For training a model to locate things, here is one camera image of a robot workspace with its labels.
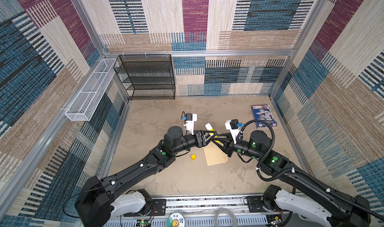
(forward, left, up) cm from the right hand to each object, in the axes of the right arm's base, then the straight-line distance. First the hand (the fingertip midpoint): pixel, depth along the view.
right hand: (213, 140), depth 67 cm
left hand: (+2, -1, +3) cm, 4 cm away
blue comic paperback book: (+34, -41, -25) cm, 59 cm away
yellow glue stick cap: (+3, +9, -25) cm, 27 cm away
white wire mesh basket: (+19, +59, +8) cm, 63 cm away
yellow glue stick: (+3, +2, +6) cm, 7 cm away
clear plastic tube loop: (-23, -5, -28) cm, 36 cm away
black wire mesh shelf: (+56, +41, -8) cm, 70 cm away
